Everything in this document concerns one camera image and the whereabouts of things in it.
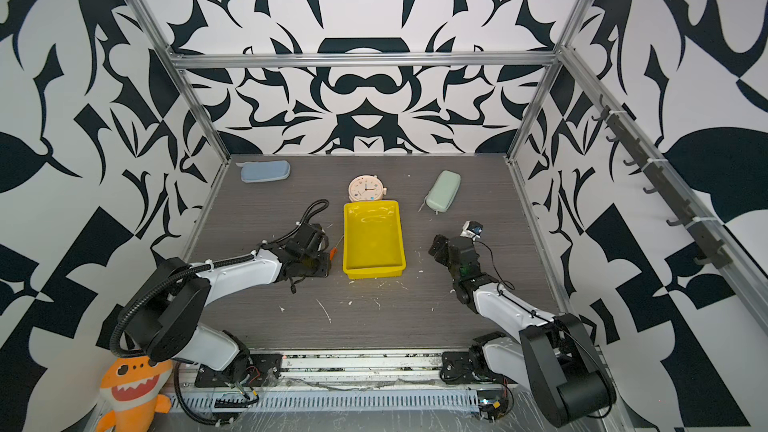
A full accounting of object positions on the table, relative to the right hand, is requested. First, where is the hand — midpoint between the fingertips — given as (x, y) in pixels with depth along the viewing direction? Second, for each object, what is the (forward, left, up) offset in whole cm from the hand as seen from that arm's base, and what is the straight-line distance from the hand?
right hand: (447, 239), depth 90 cm
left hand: (-4, +35, -4) cm, 36 cm away
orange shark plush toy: (-37, +73, +4) cm, 82 cm away
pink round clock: (+24, +25, -4) cm, 35 cm away
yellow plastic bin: (+4, +22, -6) cm, 23 cm away
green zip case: (+22, -2, -6) cm, 23 cm away
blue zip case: (+32, +62, -3) cm, 69 cm away
